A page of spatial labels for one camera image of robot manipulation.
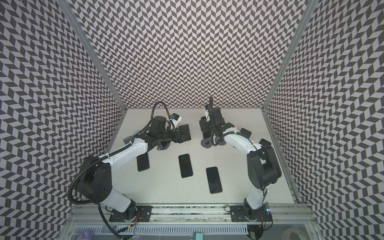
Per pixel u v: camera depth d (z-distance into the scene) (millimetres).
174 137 752
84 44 828
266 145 505
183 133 754
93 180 438
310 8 671
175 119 760
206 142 953
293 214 755
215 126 690
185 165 883
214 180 846
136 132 1008
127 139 887
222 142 965
